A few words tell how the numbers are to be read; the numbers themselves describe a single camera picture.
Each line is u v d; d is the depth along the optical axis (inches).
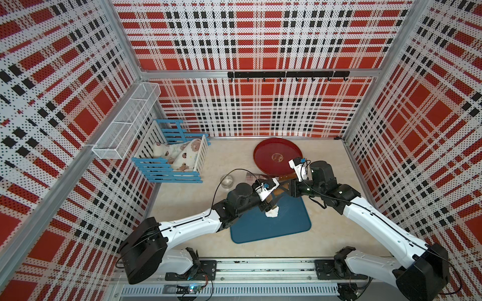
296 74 34.9
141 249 16.5
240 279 28.7
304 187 26.0
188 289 27.3
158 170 38.8
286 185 28.0
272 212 34.6
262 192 25.2
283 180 28.1
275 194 30.1
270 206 26.6
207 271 29.0
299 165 26.9
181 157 41.0
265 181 24.9
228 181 39.7
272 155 43.8
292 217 34.8
